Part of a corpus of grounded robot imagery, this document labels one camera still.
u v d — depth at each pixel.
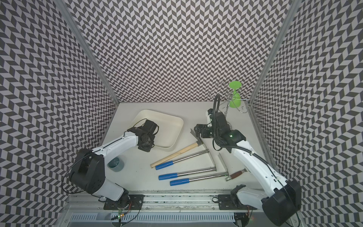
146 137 0.66
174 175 0.79
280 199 0.37
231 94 0.77
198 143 0.94
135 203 0.73
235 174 0.81
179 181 0.78
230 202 0.72
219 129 0.55
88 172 0.43
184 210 0.71
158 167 0.83
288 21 0.72
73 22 0.77
